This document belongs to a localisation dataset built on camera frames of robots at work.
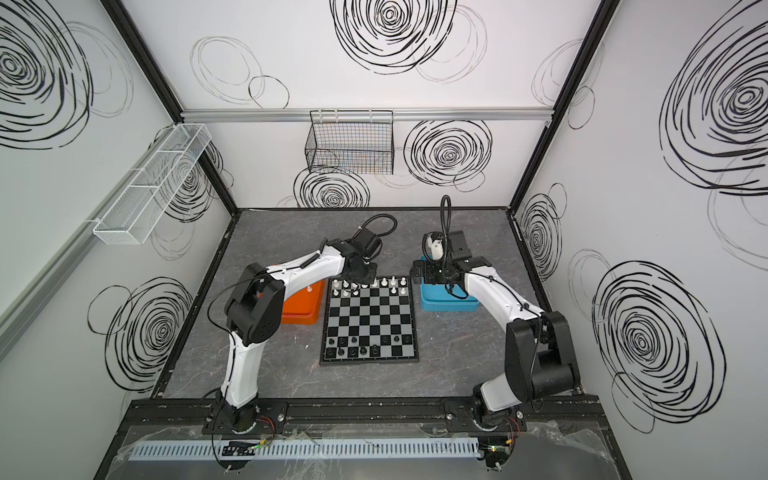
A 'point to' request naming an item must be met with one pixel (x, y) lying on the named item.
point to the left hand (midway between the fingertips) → (372, 276)
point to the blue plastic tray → (445, 297)
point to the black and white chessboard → (373, 325)
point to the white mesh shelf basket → (134, 215)
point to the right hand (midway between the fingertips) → (422, 271)
